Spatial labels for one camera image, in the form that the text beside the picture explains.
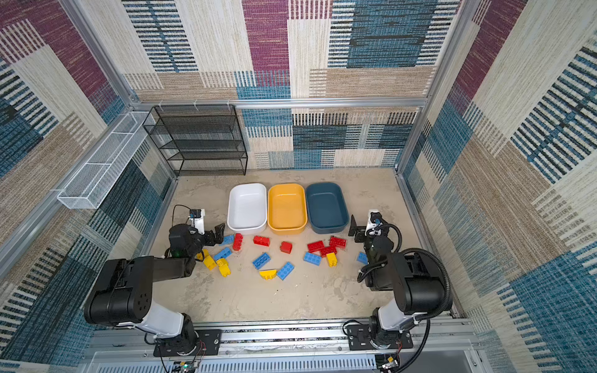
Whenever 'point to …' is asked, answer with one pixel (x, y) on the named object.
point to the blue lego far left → (228, 240)
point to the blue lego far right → (362, 257)
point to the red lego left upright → (237, 242)
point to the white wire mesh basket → (89, 187)
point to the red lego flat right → (338, 242)
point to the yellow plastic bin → (287, 209)
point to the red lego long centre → (260, 240)
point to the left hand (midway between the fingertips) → (213, 223)
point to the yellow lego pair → (223, 266)
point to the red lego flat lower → (327, 250)
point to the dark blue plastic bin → (326, 207)
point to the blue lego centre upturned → (261, 260)
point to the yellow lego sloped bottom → (268, 274)
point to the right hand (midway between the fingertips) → (368, 218)
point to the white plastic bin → (247, 208)
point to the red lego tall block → (286, 247)
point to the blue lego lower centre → (285, 270)
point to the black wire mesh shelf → (200, 140)
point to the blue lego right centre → (312, 259)
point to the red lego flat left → (315, 246)
